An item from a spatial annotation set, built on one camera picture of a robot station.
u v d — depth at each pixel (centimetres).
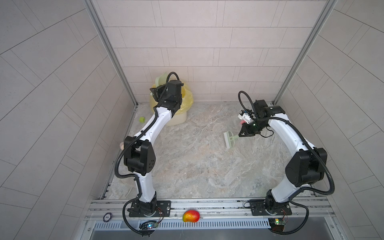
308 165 43
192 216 66
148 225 65
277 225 68
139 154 47
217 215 71
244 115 77
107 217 68
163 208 71
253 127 69
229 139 87
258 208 71
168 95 65
